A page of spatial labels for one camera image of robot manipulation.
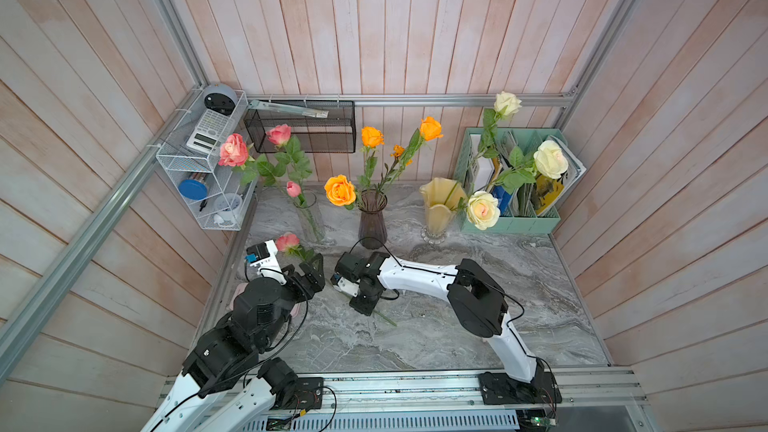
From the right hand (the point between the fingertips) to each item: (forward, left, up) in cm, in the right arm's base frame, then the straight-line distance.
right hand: (363, 303), depth 90 cm
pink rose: (+31, +22, +29) cm, 48 cm away
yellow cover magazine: (+36, -63, +12) cm, 74 cm away
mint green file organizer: (+33, -54, +6) cm, 63 cm away
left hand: (-3, +10, +28) cm, 30 cm away
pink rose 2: (+18, +25, +5) cm, 32 cm away
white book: (+32, -36, +27) cm, 55 cm away
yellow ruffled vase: (+29, -24, +18) cm, 42 cm away
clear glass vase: (+22, +18, +8) cm, 30 cm away
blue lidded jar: (+17, +43, +33) cm, 57 cm away
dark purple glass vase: (+27, -2, 0) cm, 27 cm away
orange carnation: (+33, -10, +32) cm, 47 cm away
